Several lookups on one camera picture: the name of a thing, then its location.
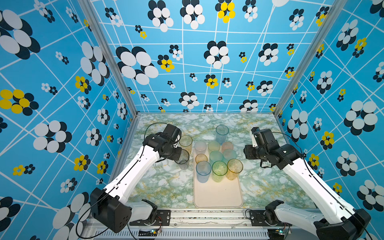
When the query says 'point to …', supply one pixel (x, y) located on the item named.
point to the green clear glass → (219, 169)
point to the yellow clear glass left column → (185, 143)
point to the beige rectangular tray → (227, 194)
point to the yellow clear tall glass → (234, 166)
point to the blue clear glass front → (203, 169)
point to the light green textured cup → (214, 146)
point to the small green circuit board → (152, 233)
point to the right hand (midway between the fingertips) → (248, 149)
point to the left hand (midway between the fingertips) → (177, 153)
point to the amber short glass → (201, 157)
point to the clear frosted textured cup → (200, 147)
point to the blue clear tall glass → (221, 131)
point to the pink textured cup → (227, 145)
